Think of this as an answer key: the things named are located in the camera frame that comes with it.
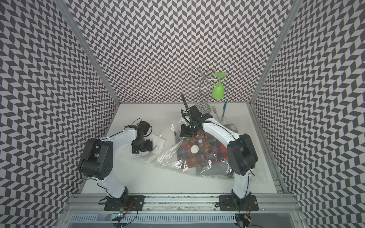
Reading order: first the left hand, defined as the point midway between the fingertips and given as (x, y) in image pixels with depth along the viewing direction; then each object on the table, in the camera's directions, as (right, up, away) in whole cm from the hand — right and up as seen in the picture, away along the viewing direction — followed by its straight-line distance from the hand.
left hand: (144, 151), depth 91 cm
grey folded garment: (+44, -7, -11) cm, 46 cm away
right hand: (+24, +10, -6) cm, 27 cm away
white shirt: (+2, -2, -6) cm, 7 cm away
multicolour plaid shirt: (+36, +3, -5) cm, 36 cm away
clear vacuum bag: (+18, -1, -11) cm, 21 cm away
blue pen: (+57, +28, +23) cm, 68 cm away
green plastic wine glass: (+49, +41, +3) cm, 64 cm away
